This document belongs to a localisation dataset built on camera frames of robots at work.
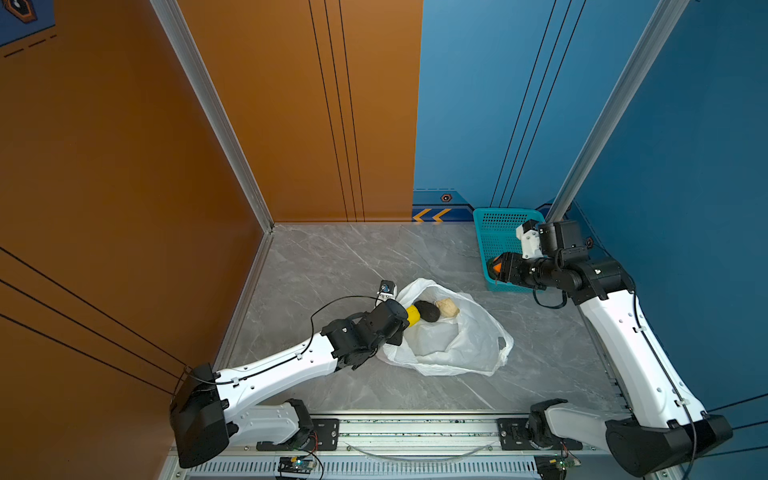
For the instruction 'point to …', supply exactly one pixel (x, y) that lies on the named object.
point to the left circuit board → (296, 465)
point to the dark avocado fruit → (428, 311)
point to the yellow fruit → (414, 315)
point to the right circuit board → (564, 461)
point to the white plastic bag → (472, 342)
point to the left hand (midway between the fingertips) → (398, 316)
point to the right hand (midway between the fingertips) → (494, 268)
